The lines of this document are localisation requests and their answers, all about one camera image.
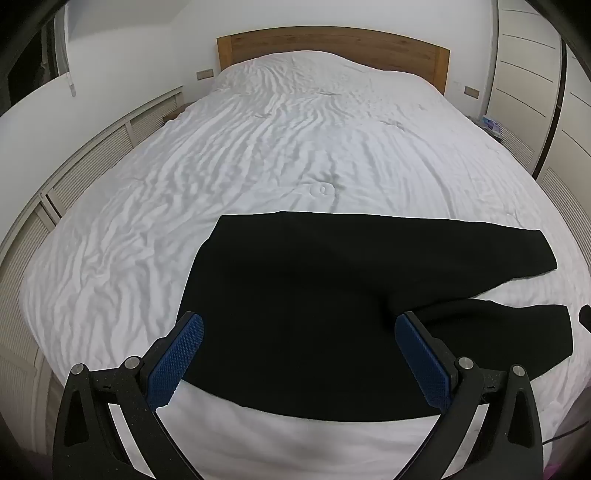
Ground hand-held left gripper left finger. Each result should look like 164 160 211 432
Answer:
52 311 205 480

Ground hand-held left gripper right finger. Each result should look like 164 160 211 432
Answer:
394 311 544 480

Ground black pants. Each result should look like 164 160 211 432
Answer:
172 212 574 423

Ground blue packets on nightstand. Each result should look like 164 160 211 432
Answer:
477 114 503 136

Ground white wardrobe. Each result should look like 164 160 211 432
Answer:
480 0 591 181

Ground white bed duvet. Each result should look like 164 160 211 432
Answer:
18 52 583 480

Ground wooden headboard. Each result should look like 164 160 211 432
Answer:
216 26 451 96

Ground black cable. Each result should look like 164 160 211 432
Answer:
541 413 588 446

